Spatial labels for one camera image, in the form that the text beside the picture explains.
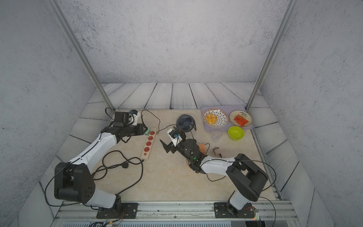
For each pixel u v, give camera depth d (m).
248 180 0.44
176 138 0.66
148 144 0.96
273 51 0.86
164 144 0.73
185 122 1.02
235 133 1.02
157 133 1.02
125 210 0.72
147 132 0.87
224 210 0.73
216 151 0.95
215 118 1.11
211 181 0.83
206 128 1.08
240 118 1.11
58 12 0.71
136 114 0.79
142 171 0.87
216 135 1.02
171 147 0.71
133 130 0.75
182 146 0.71
